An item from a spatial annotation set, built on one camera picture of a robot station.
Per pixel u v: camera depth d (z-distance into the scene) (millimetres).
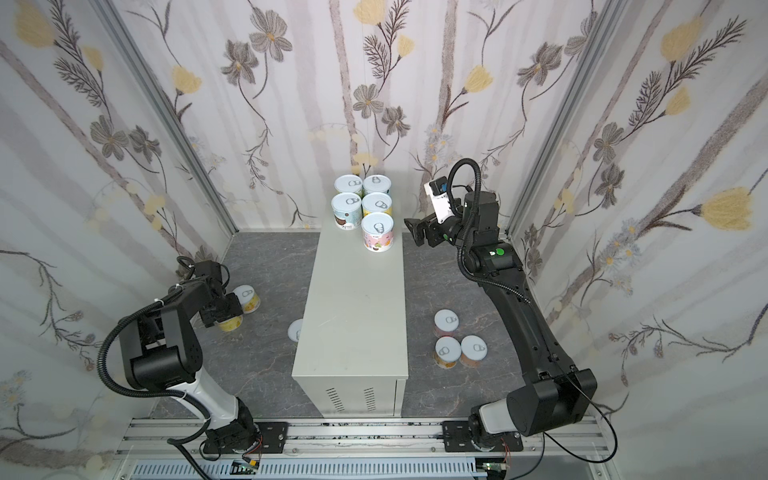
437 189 585
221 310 789
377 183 771
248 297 948
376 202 717
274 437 735
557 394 394
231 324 910
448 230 607
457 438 731
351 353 538
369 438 751
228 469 702
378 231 660
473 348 839
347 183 765
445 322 892
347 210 710
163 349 492
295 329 881
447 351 838
